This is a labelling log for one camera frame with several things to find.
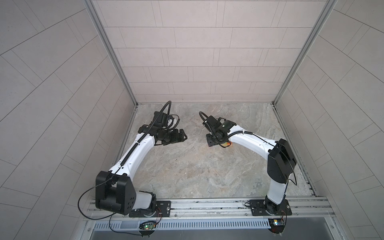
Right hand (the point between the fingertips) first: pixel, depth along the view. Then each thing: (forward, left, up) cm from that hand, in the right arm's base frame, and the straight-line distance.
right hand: (210, 142), depth 87 cm
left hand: (0, +14, +8) cm, 17 cm away
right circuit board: (-39, -28, -10) cm, 49 cm away
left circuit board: (-37, +31, -4) cm, 49 cm away
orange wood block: (-10, -7, +14) cm, 18 cm away
